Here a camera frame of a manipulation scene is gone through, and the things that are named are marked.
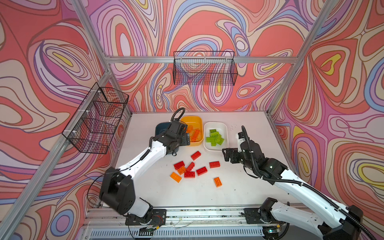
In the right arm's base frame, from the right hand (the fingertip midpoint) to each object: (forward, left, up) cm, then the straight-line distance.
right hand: (231, 153), depth 77 cm
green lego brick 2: (+16, +6, -16) cm, 23 cm away
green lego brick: (+27, +5, -15) cm, 31 cm away
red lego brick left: (+2, +29, -17) cm, 33 cm away
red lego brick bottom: (-4, +23, -16) cm, 28 cm away
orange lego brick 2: (-9, +6, -17) cm, 20 cm away
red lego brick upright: (0, +22, -15) cm, 27 cm away
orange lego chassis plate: (+24, +18, -16) cm, 33 cm away
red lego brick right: (+2, +7, -17) cm, 18 cm away
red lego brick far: (+8, +18, -16) cm, 25 cm away
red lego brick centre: (-2, +15, -17) cm, 23 cm away
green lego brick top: (+22, +4, -14) cm, 27 cm away
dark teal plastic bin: (+25, +42, -8) cm, 49 cm away
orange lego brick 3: (+29, +22, -14) cm, 39 cm away
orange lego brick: (-6, +31, -16) cm, 35 cm away
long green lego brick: (+20, +8, -16) cm, 26 cm away
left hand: (+11, +25, -1) cm, 27 cm away
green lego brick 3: (+17, +1, -14) cm, 22 cm away
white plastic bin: (+28, -1, -13) cm, 31 cm away
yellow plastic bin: (+30, +18, -16) cm, 38 cm away
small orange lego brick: (-1, +27, -16) cm, 32 cm away
